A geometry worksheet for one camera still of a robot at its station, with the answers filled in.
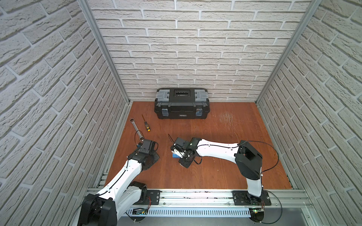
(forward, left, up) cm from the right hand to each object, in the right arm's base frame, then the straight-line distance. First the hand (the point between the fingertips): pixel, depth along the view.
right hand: (186, 161), depth 85 cm
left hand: (+4, +18, +2) cm, 19 cm away
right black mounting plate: (-22, -29, -2) cm, 36 cm away
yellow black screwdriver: (+30, +29, -1) cm, 42 cm away
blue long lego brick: (+1, +7, +8) cm, 10 cm away
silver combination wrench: (+19, +31, -2) cm, 36 cm away
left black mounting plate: (-18, +19, -1) cm, 27 cm away
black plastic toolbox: (+36, +1, +14) cm, 39 cm away
